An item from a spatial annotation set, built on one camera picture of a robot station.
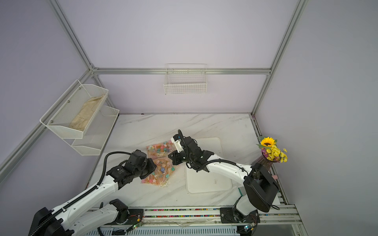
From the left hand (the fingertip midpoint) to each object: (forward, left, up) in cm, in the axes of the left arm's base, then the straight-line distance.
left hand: (157, 166), depth 82 cm
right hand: (+3, -8, +5) cm, 10 cm away
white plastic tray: (-5, -26, -10) cm, 28 cm away
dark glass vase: (+1, -58, +6) cm, 58 cm away
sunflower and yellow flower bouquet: (+1, -58, +16) cm, 60 cm away
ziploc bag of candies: (+16, +2, -8) cm, 18 cm away
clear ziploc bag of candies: (-4, -2, -4) cm, 6 cm away
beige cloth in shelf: (+16, +38, +21) cm, 46 cm away
